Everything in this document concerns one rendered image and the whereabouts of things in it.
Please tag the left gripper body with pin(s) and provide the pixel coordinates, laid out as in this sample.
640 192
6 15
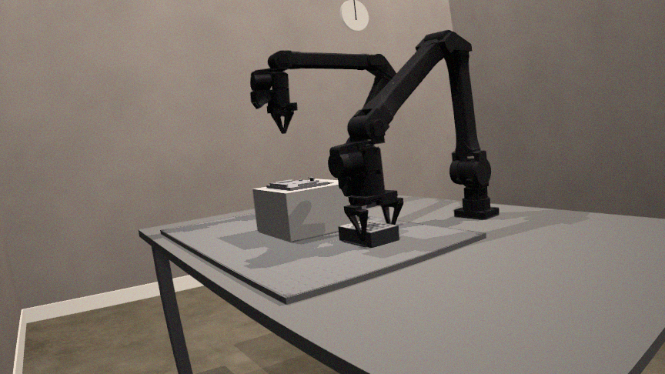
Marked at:
373 190

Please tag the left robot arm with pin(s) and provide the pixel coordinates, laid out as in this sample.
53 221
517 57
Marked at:
346 161

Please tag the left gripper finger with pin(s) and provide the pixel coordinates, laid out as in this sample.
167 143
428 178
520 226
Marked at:
363 216
397 207

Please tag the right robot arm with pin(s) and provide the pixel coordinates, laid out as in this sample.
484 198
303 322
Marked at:
262 80

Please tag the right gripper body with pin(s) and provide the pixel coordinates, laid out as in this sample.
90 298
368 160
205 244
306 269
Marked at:
286 106

